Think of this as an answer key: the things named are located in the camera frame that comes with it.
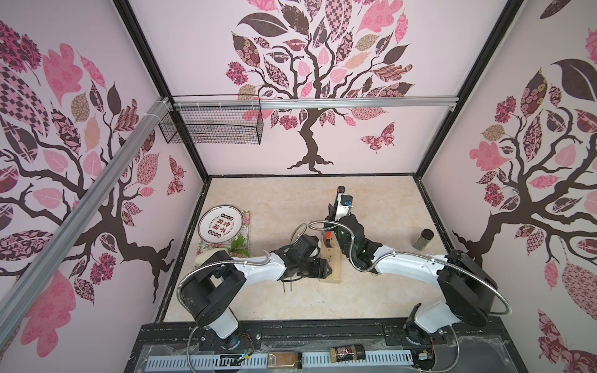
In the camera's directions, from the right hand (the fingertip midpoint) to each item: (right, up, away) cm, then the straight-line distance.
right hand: (332, 203), depth 82 cm
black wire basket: (-47, +33, +13) cm, 59 cm away
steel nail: (-18, -31, +3) cm, 36 cm away
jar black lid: (+37, -13, +5) cm, 39 cm away
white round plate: (-48, -10, +19) cm, 52 cm away
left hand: (-2, -27, +3) cm, 28 cm away
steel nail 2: (-15, -31, +4) cm, 35 cm away
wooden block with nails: (0, -20, +3) cm, 20 cm away
